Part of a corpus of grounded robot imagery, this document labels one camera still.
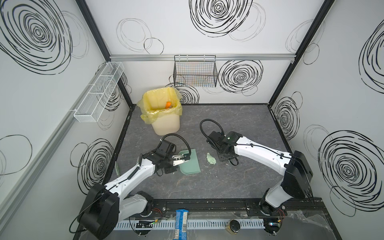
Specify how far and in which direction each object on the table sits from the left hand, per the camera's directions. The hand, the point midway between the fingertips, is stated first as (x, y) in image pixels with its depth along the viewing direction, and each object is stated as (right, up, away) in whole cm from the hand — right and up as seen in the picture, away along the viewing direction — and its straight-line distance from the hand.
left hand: (177, 160), depth 85 cm
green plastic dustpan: (+9, -4, +4) cm, 10 cm away
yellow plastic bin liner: (-14, +36, +16) cm, 42 cm away
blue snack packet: (+4, -26, -18) cm, 32 cm away
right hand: (+26, +3, -4) cm, 27 cm away
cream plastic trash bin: (-7, +22, +4) cm, 24 cm away
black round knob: (+27, -20, -24) cm, 41 cm away
